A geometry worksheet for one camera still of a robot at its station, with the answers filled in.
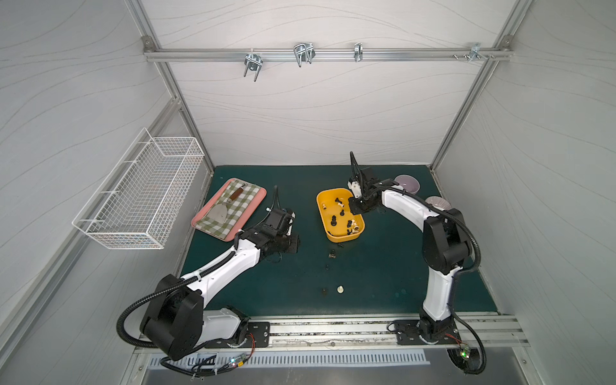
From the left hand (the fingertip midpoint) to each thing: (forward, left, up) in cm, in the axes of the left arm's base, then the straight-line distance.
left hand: (297, 242), depth 84 cm
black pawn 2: (-6, -11, -9) cm, 16 cm away
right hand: (+18, -22, -1) cm, 28 cm away
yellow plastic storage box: (+13, -17, -9) cm, 23 cm away
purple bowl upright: (+35, -50, -6) cm, 61 cm away
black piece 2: (+14, -14, -8) cm, 21 cm away
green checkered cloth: (+21, +30, -8) cm, 37 cm away
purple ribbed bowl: (+23, -60, -6) cm, 65 cm away
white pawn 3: (-13, -15, -9) cm, 22 cm away
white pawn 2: (+9, -22, -8) cm, 25 cm away
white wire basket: (-1, +45, +22) cm, 50 cm away
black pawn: (+18, -18, -8) cm, 27 cm away
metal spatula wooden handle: (+17, +36, -7) cm, 40 cm away
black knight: (+13, -20, -8) cm, 25 cm away
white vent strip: (-34, +7, -10) cm, 36 cm away
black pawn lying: (0, -13, -9) cm, 16 cm away
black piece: (+25, -16, -8) cm, 31 cm away
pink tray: (+16, +24, -8) cm, 30 cm away
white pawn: (+12, -23, -8) cm, 27 cm away
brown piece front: (-15, -10, -8) cm, 19 cm away
